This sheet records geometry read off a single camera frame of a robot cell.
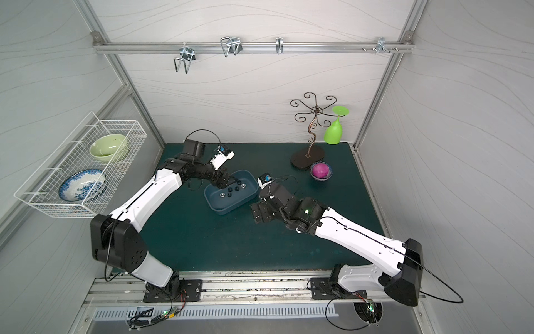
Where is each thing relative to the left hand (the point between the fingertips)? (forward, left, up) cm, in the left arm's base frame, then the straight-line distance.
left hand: (230, 173), depth 83 cm
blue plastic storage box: (-2, +7, -19) cm, 21 cm away
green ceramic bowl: (-1, +40, +14) cm, 43 cm away
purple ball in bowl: (+13, -41, -14) cm, 45 cm away
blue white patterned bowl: (-15, +42, +12) cm, 47 cm away
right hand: (-14, -14, +2) cm, 20 cm away
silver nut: (+2, +7, -19) cm, 20 cm away
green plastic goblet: (+24, -45, +3) cm, 51 cm away
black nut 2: (+2, +4, -21) cm, 21 cm away
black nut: (+5, +1, -20) cm, 21 cm away
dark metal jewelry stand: (+27, -38, -19) cm, 50 cm away
